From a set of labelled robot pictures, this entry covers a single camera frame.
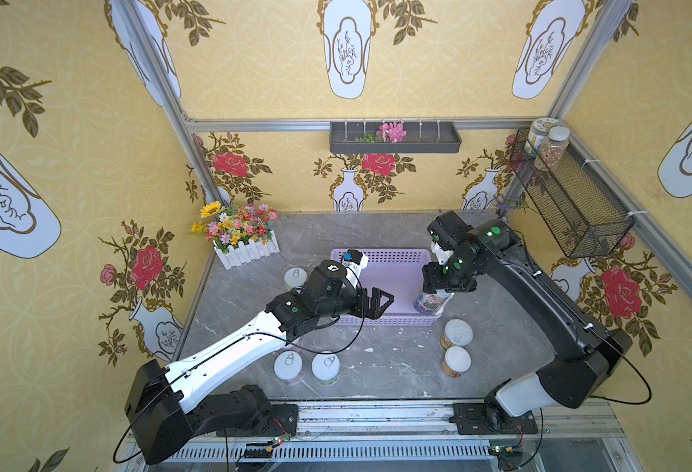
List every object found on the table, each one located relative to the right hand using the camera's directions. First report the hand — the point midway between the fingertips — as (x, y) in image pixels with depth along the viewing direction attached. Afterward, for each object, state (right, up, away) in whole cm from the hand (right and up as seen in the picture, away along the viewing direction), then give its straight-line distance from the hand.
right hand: (439, 284), depth 75 cm
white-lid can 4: (-29, -23, +3) cm, 37 cm away
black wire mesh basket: (+42, +18, +6) cm, 45 cm away
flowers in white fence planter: (-59, +13, +20) cm, 64 cm away
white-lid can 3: (-39, -23, +4) cm, 45 cm away
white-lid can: (+6, -14, +6) cm, 16 cm away
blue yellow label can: (-3, -5, 0) cm, 6 cm away
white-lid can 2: (+5, -20, +2) cm, 21 cm away
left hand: (-17, -2, -1) cm, 17 cm away
